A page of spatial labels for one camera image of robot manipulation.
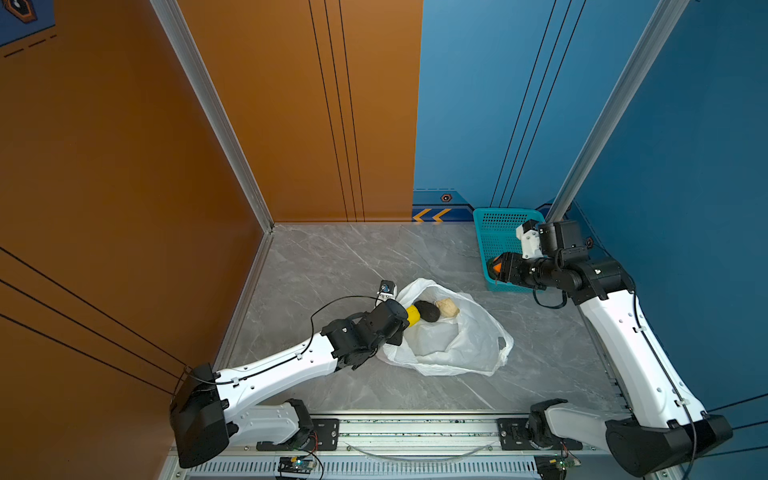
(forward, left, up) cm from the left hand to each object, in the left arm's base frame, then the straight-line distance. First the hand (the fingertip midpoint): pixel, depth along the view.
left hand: (398, 316), depth 78 cm
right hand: (+6, -23, +13) cm, 27 cm away
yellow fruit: (+6, -5, -10) cm, 13 cm away
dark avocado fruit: (+7, -9, -9) cm, 15 cm away
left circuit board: (-31, +24, -16) cm, 42 cm away
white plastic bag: (-2, -22, -11) cm, 24 cm away
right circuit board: (-30, -40, -14) cm, 51 cm away
